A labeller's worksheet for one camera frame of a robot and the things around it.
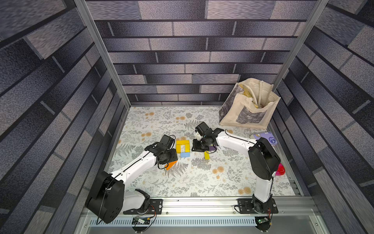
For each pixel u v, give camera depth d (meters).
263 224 0.73
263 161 0.49
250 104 0.86
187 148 0.95
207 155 0.93
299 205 0.92
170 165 0.88
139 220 0.71
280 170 0.76
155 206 0.74
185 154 0.94
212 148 0.76
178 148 0.95
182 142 0.98
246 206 0.73
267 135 0.95
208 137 0.68
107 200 0.41
